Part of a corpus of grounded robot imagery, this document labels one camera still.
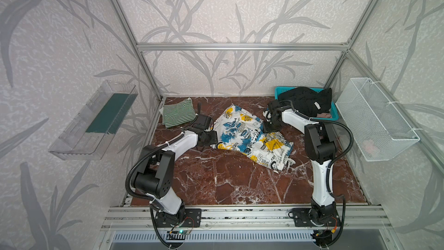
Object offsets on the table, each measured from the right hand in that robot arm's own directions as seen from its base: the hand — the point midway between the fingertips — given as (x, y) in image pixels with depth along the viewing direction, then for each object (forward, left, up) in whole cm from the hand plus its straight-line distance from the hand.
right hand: (266, 125), depth 104 cm
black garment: (+12, -25, +7) cm, 29 cm away
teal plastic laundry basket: (+2, -38, +6) cm, 39 cm away
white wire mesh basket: (-24, -34, +32) cm, 53 cm away
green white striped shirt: (+8, +57, +1) cm, 58 cm away
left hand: (-9, +30, +5) cm, 32 cm away
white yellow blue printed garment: (-5, +17, +1) cm, 18 cm away
